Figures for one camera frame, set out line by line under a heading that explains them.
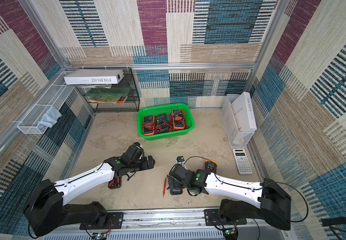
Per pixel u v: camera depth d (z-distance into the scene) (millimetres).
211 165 878
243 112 939
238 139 962
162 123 1001
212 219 728
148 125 1022
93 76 793
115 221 738
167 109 1186
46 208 401
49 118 674
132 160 658
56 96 814
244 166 894
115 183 822
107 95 942
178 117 1047
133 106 1232
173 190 793
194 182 569
